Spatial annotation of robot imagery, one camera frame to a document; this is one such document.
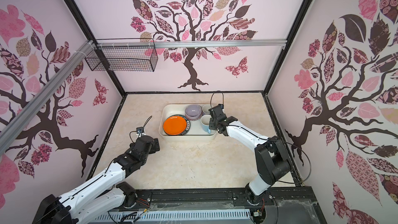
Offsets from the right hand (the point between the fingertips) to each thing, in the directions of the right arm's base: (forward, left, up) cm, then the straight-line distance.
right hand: (215, 121), depth 91 cm
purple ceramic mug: (+12, +6, -3) cm, 13 cm away
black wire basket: (+35, +57, +24) cm, 71 cm away
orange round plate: (+1, +26, -6) cm, 27 cm away
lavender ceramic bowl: (+11, +14, -6) cm, 19 cm away
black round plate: (+3, +17, -9) cm, 20 cm away
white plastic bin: (-2, +12, -10) cm, 16 cm away
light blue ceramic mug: (+2, +6, -3) cm, 7 cm away
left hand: (-13, +38, -2) cm, 40 cm away
